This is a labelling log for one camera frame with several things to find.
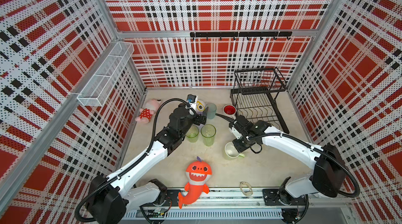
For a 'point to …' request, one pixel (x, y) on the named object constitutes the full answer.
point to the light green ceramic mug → (231, 151)
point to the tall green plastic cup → (208, 132)
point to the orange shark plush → (197, 172)
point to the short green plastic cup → (192, 135)
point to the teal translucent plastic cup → (211, 110)
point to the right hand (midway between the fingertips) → (240, 146)
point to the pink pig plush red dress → (146, 113)
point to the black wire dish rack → (253, 97)
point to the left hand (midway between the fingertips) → (200, 105)
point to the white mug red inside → (229, 110)
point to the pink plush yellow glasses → (200, 106)
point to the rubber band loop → (246, 193)
